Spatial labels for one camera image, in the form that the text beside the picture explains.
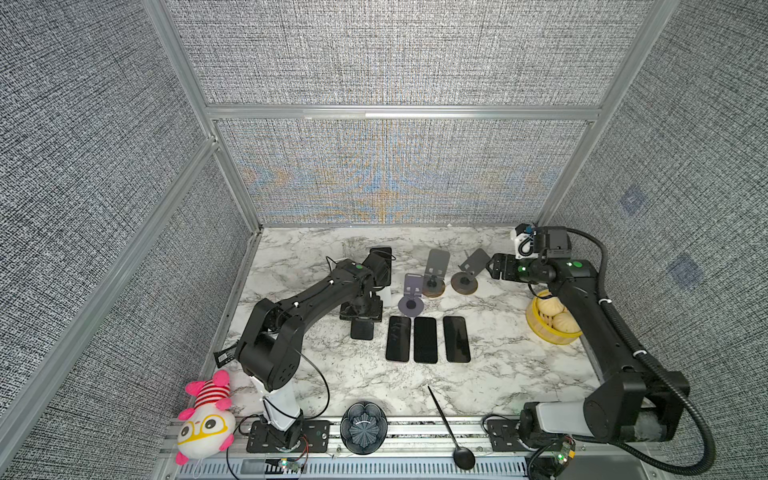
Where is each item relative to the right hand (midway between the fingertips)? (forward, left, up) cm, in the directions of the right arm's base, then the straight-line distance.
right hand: (503, 258), depth 81 cm
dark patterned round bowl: (-37, +38, -20) cm, 57 cm away
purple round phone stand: (-2, +23, -22) cm, 32 cm away
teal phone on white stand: (-4, +34, +6) cm, 34 cm away
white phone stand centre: (+1, +32, -22) cm, 39 cm away
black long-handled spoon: (-44, +14, -20) cm, 50 cm away
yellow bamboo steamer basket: (-12, -14, -17) cm, 25 cm away
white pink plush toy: (-38, +73, -13) cm, 84 cm away
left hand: (-10, +36, -15) cm, 40 cm away
